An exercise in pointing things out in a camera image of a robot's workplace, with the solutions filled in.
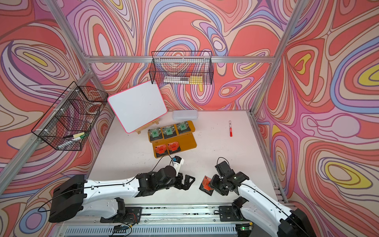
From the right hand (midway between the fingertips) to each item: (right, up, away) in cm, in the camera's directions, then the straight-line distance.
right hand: (212, 190), depth 81 cm
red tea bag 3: (-4, +2, +2) cm, 5 cm away
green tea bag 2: (-26, +33, +10) cm, 43 cm away
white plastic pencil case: (-17, +45, +39) cm, 62 cm away
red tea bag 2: (-24, +22, +18) cm, 37 cm away
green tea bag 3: (-18, +36, +12) cm, 42 cm away
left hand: (-12, +8, -6) cm, 16 cm away
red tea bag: (-32, +20, +15) cm, 41 cm away
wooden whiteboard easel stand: (-38, +39, +28) cm, 61 cm away
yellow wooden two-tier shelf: (-24, +28, +6) cm, 37 cm away
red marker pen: (+18, +33, +27) cm, 46 cm away
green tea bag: (-34, +32, +8) cm, 48 cm away
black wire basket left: (-75, +36, -8) cm, 84 cm away
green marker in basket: (-67, +31, -9) cm, 75 cm away
